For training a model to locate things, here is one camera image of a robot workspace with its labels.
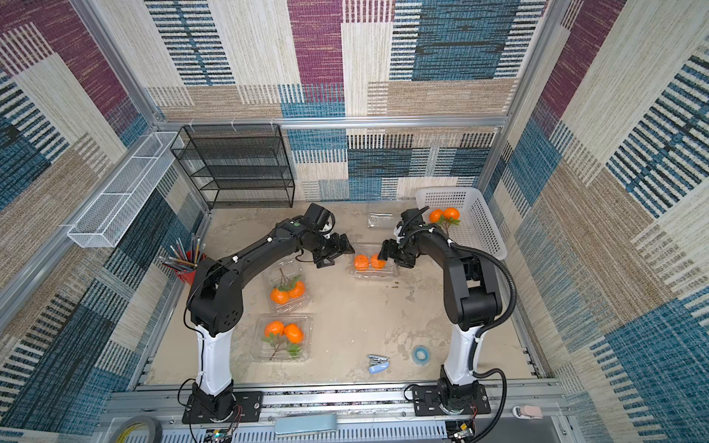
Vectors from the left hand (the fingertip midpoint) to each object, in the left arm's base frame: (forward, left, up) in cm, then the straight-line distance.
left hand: (349, 255), depth 91 cm
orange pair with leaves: (+21, -38, -5) cm, 43 cm away
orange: (+1, -9, -6) cm, 11 cm away
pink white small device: (-43, -44, -7) cm, 62 cm away
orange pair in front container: (-23, +20, -7) cm, 31 cm away
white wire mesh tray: (-3, +61, +23) cm, 65 cm away
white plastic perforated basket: (+17, -48, -8) cm, 52 cm away
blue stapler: (-30, -8, -10) cm, 33 cm away
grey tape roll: (-44, +55, -9) cm, 71 cm away
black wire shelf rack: (+38, +44, +8) cm, 58 cm away
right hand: (+1, -14, -6) cm, 15 cm away
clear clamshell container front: (-26, +26, -10) cm, 38 cm away
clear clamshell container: (-4, -12, -4) cm, 14 cm away
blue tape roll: (-28, -21, -11) cm, 37 cm away
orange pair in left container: (-9, +19, -5) cm, 22 cm away
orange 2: (+3, -4, -8) cm, 9 cm away
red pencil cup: (-3, +52, +1) cm, 52 cm away
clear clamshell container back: (+25, -12, -10) cm, 29 cm away
